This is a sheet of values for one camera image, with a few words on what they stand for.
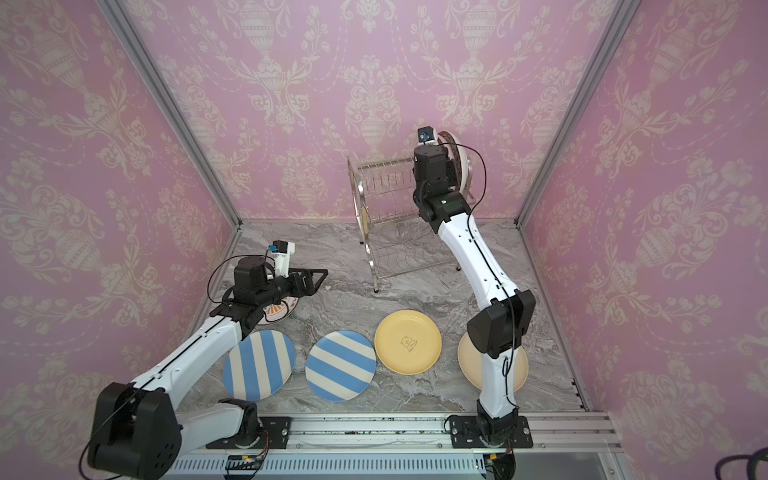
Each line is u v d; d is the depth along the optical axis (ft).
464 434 2.40
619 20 2.28
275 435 2.42
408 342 2.94
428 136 2.13
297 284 2.38
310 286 2.39
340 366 2.81
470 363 2.74
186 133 3.04
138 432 1.31
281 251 2.39
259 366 2.80
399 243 3.72
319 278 2.51
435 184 1.93
